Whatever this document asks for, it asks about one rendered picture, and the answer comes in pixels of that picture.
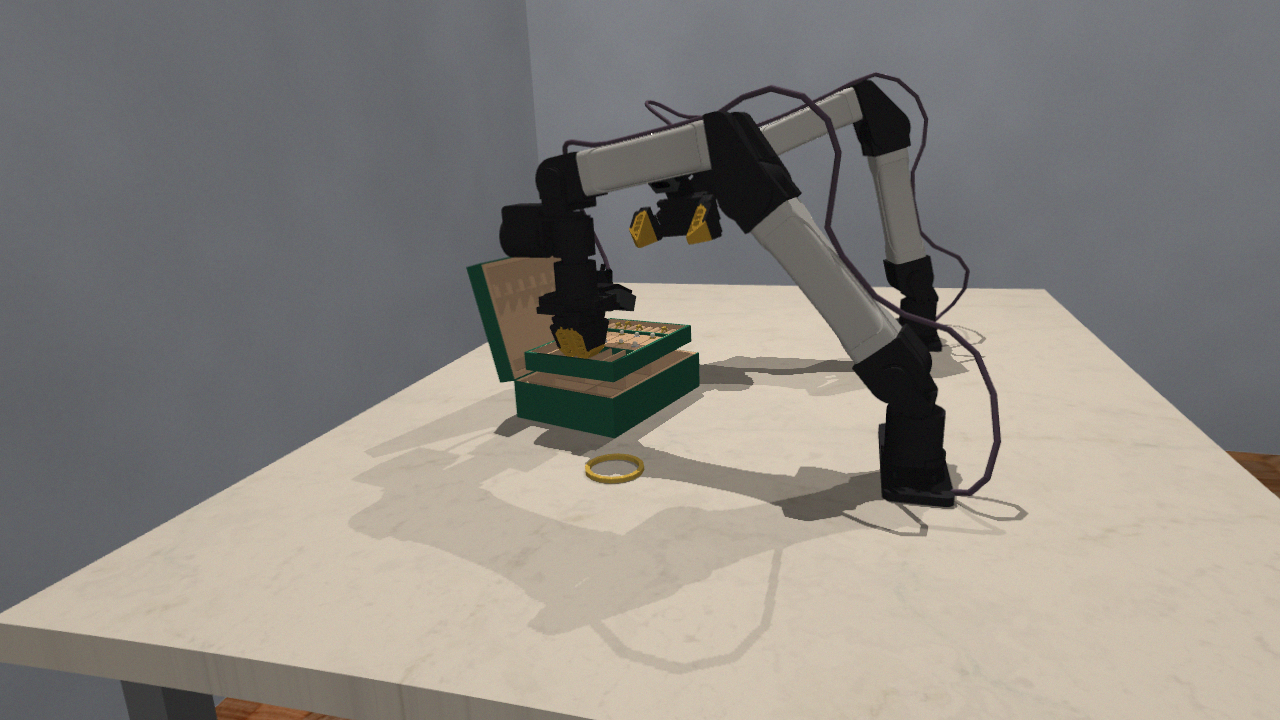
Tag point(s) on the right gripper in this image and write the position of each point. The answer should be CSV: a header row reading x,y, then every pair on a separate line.
x,y
703,224

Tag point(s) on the green jewelry box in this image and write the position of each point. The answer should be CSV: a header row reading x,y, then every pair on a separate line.
x,y
601,407

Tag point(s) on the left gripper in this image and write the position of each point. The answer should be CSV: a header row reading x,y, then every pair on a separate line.
x,y
578,332

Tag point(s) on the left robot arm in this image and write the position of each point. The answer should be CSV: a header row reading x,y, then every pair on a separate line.
x,y
890,359

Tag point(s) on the gold curved band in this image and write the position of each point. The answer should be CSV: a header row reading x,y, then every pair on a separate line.
x,y
618,479

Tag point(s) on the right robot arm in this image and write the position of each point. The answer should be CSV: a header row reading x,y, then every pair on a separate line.
x,y
883,129

